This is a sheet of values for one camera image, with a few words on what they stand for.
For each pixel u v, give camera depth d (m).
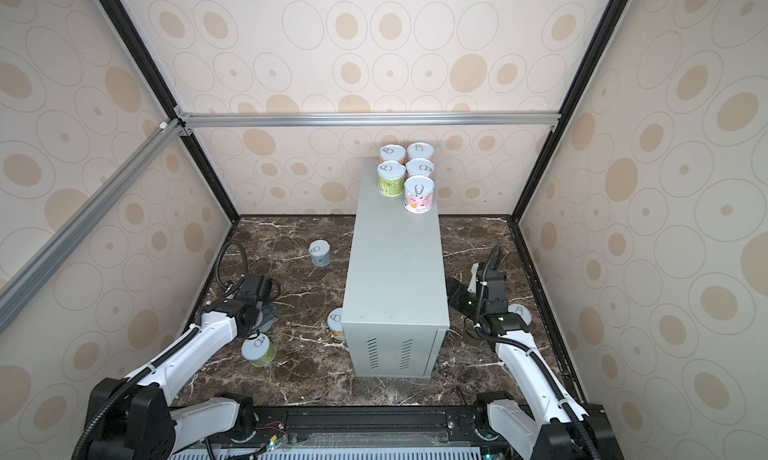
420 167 0.76
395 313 0.57
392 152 0.81
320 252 1.03
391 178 0.75
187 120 0.90
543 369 0.48
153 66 0.80
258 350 0.81
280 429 0.73
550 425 0.41
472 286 0.74
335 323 0.86
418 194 0.70
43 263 0.55
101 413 0.38
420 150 0.81
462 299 0.73
